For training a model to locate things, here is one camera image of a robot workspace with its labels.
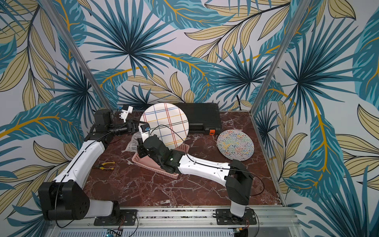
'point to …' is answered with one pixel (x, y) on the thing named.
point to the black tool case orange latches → (204, 118)
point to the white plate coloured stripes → (169, 122)
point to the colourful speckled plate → (235, 144)
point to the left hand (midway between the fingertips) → (146, 125)
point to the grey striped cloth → (132, 145)
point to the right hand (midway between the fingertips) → (139, 137)
